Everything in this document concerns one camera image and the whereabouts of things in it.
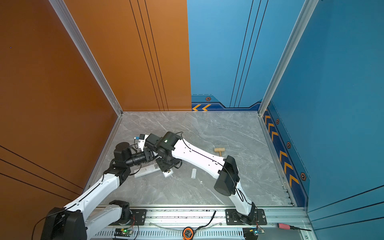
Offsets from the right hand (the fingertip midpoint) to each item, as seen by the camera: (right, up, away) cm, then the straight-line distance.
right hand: (166, 167), depth 74 cm
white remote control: (+1, -3, 0) cm, 3 cm away
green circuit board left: (-20, -30, -3) cm, 36 cm away
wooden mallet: (+30, +5, +23) cm, 38 cm away
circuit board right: (+41, -30, -3) cm, 51 cm away
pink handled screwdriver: (+57, -26, -4) cm, 63 cm away
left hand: (-2, +8, +3) cm, 9 cm away
